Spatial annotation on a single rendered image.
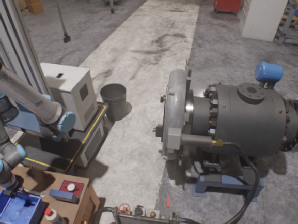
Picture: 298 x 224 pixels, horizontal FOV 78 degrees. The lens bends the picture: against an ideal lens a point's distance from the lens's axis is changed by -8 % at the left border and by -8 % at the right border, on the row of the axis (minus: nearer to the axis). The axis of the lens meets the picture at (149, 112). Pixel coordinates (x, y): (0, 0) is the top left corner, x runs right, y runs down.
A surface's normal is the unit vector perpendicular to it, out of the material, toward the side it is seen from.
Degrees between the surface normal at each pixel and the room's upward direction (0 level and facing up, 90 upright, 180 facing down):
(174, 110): 44
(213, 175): 0
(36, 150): 0
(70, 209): 0
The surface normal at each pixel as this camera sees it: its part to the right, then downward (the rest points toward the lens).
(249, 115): -0.08, -0.18
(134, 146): 0.00, -0.73
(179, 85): -0.05, -0.53
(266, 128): -0.11, 0.11
